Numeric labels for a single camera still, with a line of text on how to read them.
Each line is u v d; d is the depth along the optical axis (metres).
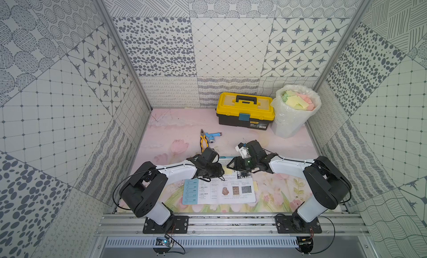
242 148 0.84
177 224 0.73
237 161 0.80
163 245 0.70
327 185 0.46
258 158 0.72
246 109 1.01
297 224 0.65
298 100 0.90
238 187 0.85
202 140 1.03
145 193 0.44
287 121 0.87
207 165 0.70
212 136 1.04
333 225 0.70
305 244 0.72
